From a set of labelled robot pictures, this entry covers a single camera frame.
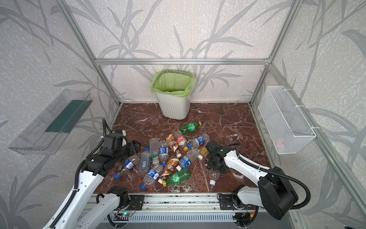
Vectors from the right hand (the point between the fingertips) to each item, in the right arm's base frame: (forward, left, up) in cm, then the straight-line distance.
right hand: (212, 163), depth 85 cm
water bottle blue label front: (-7, +35, +2) cm, 36 cm away
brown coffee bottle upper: (+12, +25, +3) cm, 27 cm away
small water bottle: (-2, +48, +5) cm, 48 cm away
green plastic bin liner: (+55, +26, +18) cm, 64 cm away
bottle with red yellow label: (+8, +5, +2) cm, 9 cm away
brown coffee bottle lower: (-2, +25, +3) cm, 25 cm away
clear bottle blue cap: (+1, +41, +2) cm, 41 cm away
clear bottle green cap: (+8, +37, +2) cm, 38 cm away
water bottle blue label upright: (+6, +30, +3) cm, 31 cm away
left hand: (+6, +41, +17) cm, 45 cm away
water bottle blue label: (+14, +8, +1) cm, 16 cm away
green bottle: (-9, +20, +4) cm, 22 cm away
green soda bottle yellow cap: (+24, +14, +2) cm, 28 cm away
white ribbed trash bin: (+34, +24, +14) cm, 44 cm away
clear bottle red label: (+15, +20, +3) cm, 25 cm away
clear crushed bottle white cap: (-8, 0, +3) cm, 8 cm away
